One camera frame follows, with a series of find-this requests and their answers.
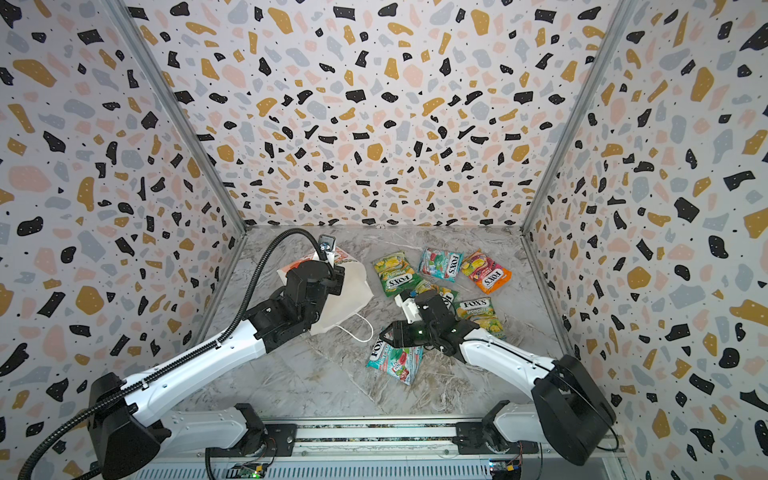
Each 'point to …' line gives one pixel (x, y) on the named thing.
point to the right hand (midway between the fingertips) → (382, 331)
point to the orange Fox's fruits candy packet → (488, 274)
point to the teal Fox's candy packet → (441, 264)
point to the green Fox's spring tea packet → (396, 273)
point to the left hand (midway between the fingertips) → (330, 252)
